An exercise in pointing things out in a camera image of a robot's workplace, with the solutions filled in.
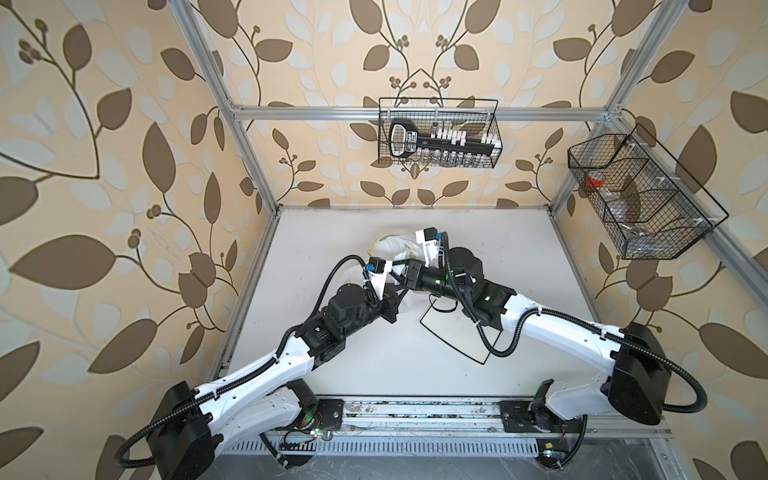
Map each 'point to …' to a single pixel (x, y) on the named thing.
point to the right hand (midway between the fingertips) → (387, 269)
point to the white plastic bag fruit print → (386, 247)
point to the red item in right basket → (595, 179)
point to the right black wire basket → (646, 214)
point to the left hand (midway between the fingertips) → (411, 285)
